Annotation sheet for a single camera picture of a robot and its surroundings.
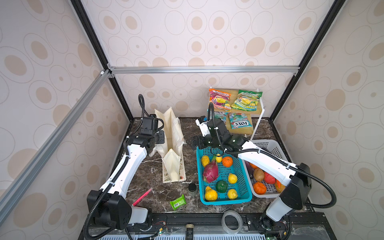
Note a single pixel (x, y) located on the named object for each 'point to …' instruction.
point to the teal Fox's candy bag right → (239, 120)
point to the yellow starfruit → (205, 160)
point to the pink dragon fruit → (210, 172)
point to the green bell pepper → (221, 186)
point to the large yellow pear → (210, 195)
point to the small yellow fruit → (219, 159)
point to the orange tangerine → (227, 161)
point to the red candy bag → (221, 100)
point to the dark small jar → (192, 187)
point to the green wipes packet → (178, 202)
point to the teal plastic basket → (222, 177)
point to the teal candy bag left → (222, 115)
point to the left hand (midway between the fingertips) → (162, 131)
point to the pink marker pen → (142, 196)
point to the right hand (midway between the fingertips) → (192, 138)
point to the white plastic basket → (273, 146)
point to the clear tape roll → (237, 215)
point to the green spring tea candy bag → (247, 100)
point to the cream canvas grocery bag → (173, 162)
